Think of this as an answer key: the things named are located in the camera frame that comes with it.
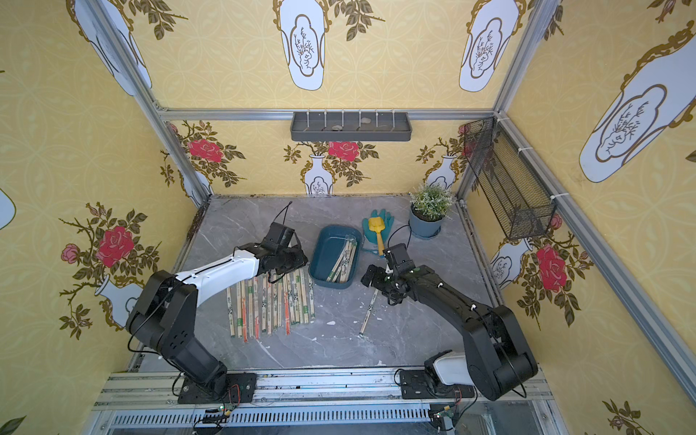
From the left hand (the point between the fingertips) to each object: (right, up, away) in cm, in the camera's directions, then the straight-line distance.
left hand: (310, 259), depth 92 cm
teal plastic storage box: (+4, +4, +12) cm, 13 cm away
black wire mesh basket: (+67, +18, -10) cm, 70 cm away
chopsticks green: (-15, -14, -3) cm, 21 cm away
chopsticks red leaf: (-20, -15, -5) cm, 26 cm away
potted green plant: (+42, +19, +3) cm, 46 cm away
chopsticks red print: (-17, -15, -4) cm, 23 cm away
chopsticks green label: (-10, -14, -2) cm, 17 cm away
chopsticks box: (-3, -12, -2) cm, 12 cm away
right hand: (+20, -8, -5) cm, 22 cm away
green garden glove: (+22, +7, +14) cm, 27 cm away
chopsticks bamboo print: (-23, -16, -4) cm, 28 cm away
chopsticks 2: (-19, -15, -4) cm, 24 cm away
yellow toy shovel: (+24, +12, +17) cm, 32 cm away
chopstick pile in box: (+11, -5, +5) cm, 13 cm away
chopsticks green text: (-13, -15, -3) cm, 20 cm away
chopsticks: (+19, -18, -5) cm, 27 cm away
